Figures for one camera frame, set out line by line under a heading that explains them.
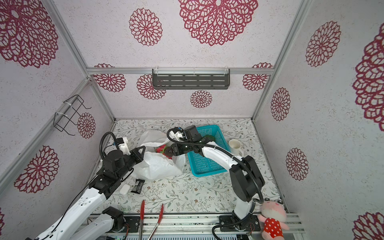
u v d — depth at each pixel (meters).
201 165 0.95
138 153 0.67
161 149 0.83
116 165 0.56
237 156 0.51
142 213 0.77
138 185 0.85
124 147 0.67
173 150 0.76
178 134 0.78
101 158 0.54
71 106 0.79
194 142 0.66
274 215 0.71
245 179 0.47
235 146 1.01
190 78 0.93
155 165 0.73
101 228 0.57
